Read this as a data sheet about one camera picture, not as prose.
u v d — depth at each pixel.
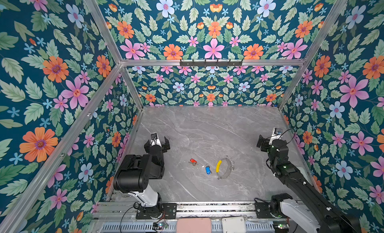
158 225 0.71
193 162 0.91
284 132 0.65
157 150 0.74
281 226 0.71
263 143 0.78
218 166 0.88
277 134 0.69
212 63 0.93
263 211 0.73
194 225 0.71
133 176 0.47
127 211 0.72
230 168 0.88
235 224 0.69
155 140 0.77
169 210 0.74
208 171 0.86
